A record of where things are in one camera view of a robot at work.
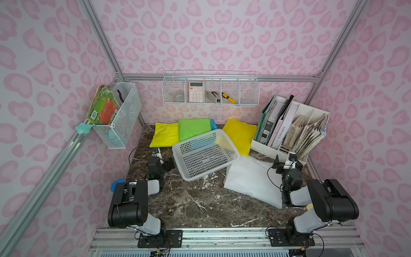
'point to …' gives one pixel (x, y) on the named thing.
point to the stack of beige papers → (301, 138)
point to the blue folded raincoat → (213, 125)
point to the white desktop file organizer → (287, 128)
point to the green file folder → (263, 119)
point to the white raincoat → (256, 178)
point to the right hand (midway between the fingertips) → (286, 155)
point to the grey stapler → (213, 96)
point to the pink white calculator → (196, 92)
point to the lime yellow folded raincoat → (166, 135)
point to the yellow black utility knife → (225, 95)
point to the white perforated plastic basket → (200, 156)
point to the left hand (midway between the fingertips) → (161, 156)
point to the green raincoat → (189, 128)
